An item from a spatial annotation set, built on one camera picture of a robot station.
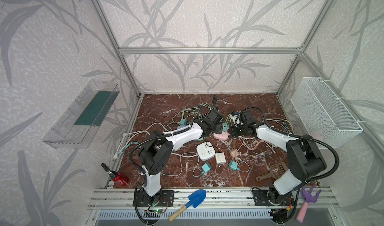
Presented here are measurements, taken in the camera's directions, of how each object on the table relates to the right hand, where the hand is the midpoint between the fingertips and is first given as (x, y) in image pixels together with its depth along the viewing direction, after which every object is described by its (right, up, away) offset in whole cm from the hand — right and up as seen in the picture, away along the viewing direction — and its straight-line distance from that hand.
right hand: (230, 125), depth 94 cm
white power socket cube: (-16, -14, -7) cm, 22 cm away
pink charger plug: (+1, -15, -8) cm, 17 cm away
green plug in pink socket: (-4, +1, -1) cm, 4 cm away
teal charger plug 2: (-1, -20, -12) cm, 24 cm away
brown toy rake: (+23, -23, -12) cm, 35 cm away
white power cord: (+37, +3, +11) cm, 39 cm away
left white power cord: (-67, -8, +4) cm, 68 cm away
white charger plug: (-8, -18, -9) cm, 21 cm away
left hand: (-8, +3, -4) cm, 10 cm away
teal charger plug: (-16, -21, -12) cm, 29 cm away
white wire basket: (+35, +9, -29) cm, 46 cm away
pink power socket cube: (-5, -6, -1) cm, 8 cm away
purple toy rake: (+35, -34, -20) cm, 53 cm away
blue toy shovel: (-22, -34, -21) cm, 45 cm away
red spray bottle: (-59, -21, -24) cm, 67 cm away
